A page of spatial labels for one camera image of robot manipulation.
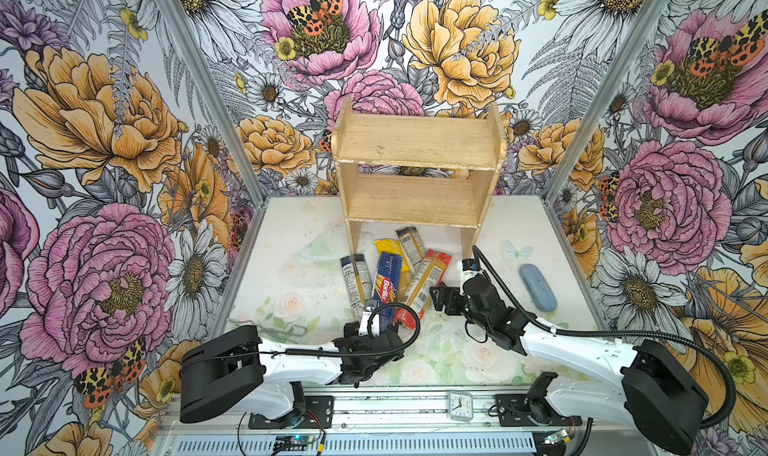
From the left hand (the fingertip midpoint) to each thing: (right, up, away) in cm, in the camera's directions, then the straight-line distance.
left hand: (373, 331), depth 86 cm
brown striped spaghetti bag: (+13, +23, +19) cm, 33 cm away
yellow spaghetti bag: (+6, +23, +19) cm, 30 cm away
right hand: (+19, +9, -1) cm, 21 cm away
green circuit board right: (+44, -20, -14) cm, 51 cm away
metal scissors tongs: (-23, 0, +2) cm, 23 cm away
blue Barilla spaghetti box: (+4, +12, +4) cm, 13 cm away
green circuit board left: (-18, -21, -15) cm, 31 cm away
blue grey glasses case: (+50, +11, +8) cm, 52 cm away
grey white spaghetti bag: (-3, +13, +10) cm, 17 cm away
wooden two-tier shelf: (+15, +51, +33) cm, 63 cm away
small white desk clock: (+22, -14, -11) cm, 29 cm away
